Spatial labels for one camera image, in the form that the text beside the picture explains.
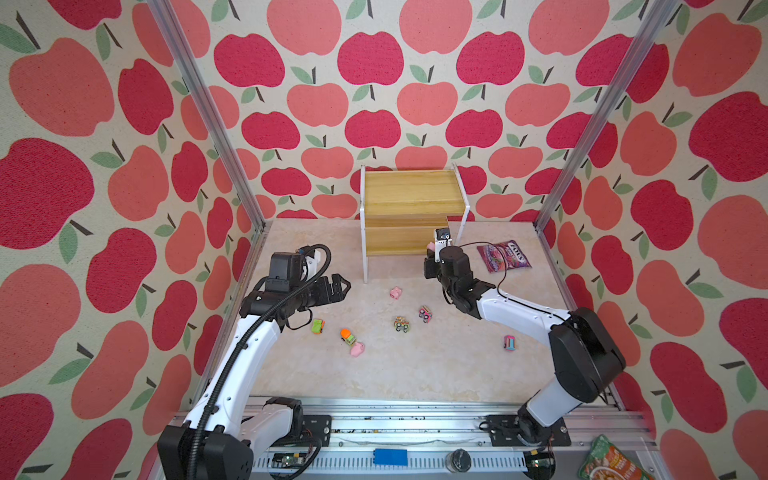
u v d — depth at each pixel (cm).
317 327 91
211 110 87
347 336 88
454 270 68
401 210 80
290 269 59
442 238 76
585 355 44
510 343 86
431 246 88
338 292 69
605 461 69
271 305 51
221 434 38
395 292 98
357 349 86
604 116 88
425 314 93
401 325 91
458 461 62
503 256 109
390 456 70
